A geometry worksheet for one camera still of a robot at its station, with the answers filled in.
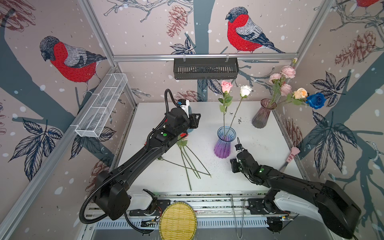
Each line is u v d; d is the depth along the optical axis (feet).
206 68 3.40
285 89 2.74
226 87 2.29
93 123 2.34
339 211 1.34
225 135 2.70
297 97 2.23
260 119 3.28
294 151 2.97
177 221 2.29
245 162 2.14
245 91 2.26
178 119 1.84
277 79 2.93
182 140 3.23
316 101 2.04
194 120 2.16
